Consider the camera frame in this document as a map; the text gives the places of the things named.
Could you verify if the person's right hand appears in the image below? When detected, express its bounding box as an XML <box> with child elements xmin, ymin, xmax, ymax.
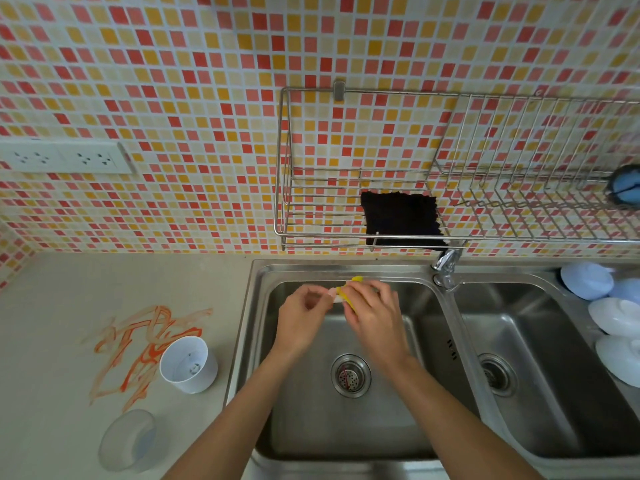
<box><xmin>339</xmin><ymin>279</ymin><xmax>416</xmax><ymax>375</ymax></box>

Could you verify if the person's left hand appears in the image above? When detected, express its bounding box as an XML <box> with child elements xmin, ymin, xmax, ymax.
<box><xmin>272</xmin><ymin>283</ymin><xmax>336</xmax><ymax>361</ymax></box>

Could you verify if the green and yellow sponge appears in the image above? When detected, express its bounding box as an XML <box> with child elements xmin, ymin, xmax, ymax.
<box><xmin>335</xmin><ymin>275</ymin><xmax>365</xmax><ymax>313</ymax></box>

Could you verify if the chrome faucet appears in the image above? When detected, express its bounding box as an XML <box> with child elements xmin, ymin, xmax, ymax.
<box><xmin>431</xmin><ymin>247</ymin><xmax>463</xmax><ymax>291</ymax></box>

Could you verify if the black cloth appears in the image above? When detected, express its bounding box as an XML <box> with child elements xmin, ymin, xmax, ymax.
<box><xmin>359</xmin><ymin>190</ymin><xmax>449</xmax><ymax>251</ymax></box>

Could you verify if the white plastic cup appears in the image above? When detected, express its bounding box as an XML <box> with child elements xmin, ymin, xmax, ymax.
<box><xmin>159</xmin><ymin>336</ymin><xmax>219</xmax><ymax>395</ymax></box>

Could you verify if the clear plastic cup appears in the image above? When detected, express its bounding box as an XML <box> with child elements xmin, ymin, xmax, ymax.
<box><xmin>97</xmin><ymin>408</ymin><xmax>157</xmax><ymax>473</ymax></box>

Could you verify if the person's left forearm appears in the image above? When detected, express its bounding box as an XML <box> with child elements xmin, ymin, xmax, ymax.
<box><xmin>162</xmin><ymin>344</ymin><xmax>301</xmax><ymax>480</ymax></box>

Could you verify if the person's right forearm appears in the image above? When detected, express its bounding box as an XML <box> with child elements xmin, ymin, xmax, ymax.
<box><xmin>395</xmin><ymin>359</ymin><xmax>543</xmax><ymax>480</ymax></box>

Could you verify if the beige countertop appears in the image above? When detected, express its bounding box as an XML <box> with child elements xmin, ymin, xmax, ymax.
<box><xmin>0</xmin><ymin>252</ymin><xmax>251</xmax><ymax>480</ymax></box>

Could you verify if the metal sink drain strainer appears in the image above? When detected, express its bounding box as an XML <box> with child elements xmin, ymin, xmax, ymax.
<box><xmin>477</xmin><ymin>353</ymin><xmax>519</xmax><ymax>398</ymax></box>
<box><xmin>329</xmin><ymin>353</ymin><xmax>373</xmax><ymax>399</ymax></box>

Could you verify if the stainless steel double sink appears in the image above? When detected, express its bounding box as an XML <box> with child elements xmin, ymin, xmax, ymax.
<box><xmin>225</xmin><ymin>259</ymin><xmax>640</xmax><ymax>480</ymax></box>

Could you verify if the orange sauce smear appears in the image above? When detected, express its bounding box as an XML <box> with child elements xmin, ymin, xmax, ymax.
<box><xmin>82</xmin><ymin>304</ymin><xmax>213</xmax><ymax>413</ymax></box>

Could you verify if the pale blue bowl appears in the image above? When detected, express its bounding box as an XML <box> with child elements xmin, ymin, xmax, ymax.
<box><xmin>559</xmin><ymin>262</ymin><xmax>615</xmax><ymax>301</ymax></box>
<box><xmin>609</xmin><ymin>278</ymin><xmax>640</xmax><ymax>305</ymax></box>

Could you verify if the white bowl with label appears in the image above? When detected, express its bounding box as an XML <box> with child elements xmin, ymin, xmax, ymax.
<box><xmin>595</xmin><ymin>335</ymin><xmax>640</xmax><ymax>388</ymax></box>

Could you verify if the blue dish brush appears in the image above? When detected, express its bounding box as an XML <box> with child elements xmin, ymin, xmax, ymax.
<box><xmin>607</xmin><ymin>164</ymin><xmax>640</xmax><ymax>208</ymax></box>

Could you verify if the metal wire dish rack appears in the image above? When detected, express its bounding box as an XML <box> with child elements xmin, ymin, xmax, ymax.
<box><xmin>273</xmin><ymin>79</ymin><xmax>640</xmax><ymax>253</ymax></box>

